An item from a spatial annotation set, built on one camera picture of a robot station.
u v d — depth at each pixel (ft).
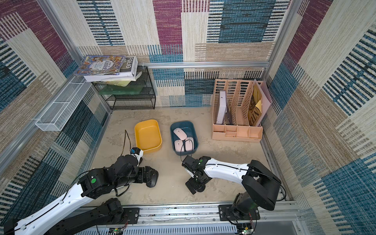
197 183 2.38
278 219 2.40
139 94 3.15
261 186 1.41
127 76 2.63
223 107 3.08
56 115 2.34
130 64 2.77
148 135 3.24
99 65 2.67
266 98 2.73
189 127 3.37
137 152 2.09
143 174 1.99
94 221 1.88
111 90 3.24
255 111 3.16
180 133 3.35
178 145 3.17
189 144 3.17
